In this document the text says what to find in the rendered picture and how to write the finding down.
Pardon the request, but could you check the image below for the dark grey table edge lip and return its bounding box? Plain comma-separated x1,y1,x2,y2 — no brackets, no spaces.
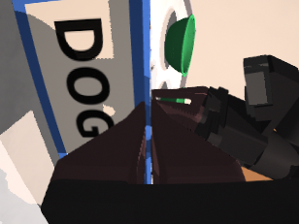
180,0,197,88

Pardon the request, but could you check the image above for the blue dog food box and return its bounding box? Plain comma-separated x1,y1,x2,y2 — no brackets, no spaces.
12,0,151,184

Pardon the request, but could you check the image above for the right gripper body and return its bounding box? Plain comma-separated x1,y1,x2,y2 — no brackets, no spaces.
194,86,229,147

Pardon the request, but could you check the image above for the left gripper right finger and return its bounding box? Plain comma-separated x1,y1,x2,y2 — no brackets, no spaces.
150,101,246,184

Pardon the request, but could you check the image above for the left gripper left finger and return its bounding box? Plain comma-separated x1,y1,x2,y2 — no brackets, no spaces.
49,101,147,184

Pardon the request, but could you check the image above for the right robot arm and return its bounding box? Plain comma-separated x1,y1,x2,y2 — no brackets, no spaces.
218,54,299,179

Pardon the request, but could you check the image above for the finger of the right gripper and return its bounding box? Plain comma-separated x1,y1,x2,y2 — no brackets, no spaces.
151,99,204,132
151,86,209,124

